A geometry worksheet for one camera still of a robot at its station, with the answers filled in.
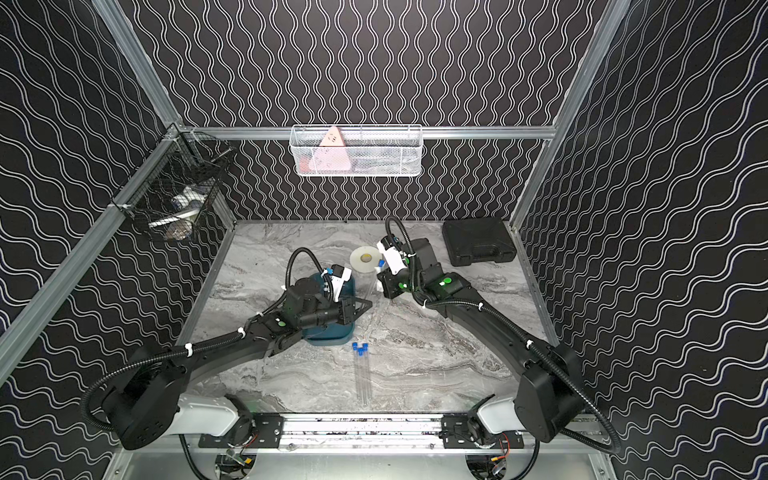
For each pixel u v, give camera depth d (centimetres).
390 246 69
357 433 76
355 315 74
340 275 74
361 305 78
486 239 108
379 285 80
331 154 90
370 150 126
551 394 41
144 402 42
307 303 63
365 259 109
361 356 87
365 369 84
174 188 93
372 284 99
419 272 60
